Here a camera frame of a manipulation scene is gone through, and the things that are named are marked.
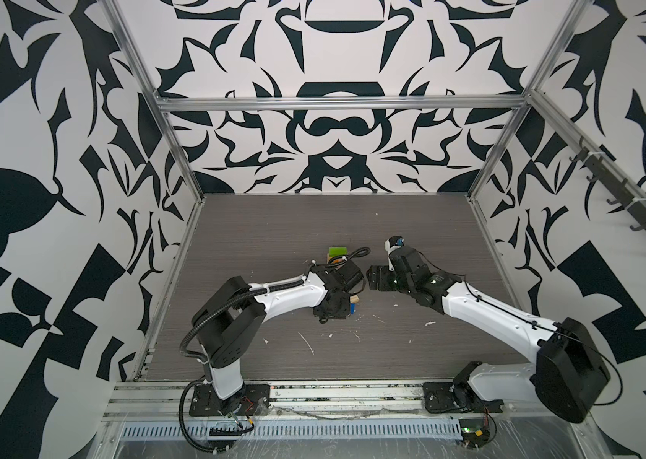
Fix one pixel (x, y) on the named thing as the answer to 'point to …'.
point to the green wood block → (335, 251)
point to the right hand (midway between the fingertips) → (378, 271)
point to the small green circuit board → (474, 432)
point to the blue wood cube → (352, 308)
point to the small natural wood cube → (355, 299)
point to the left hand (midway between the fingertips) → (344, 308)
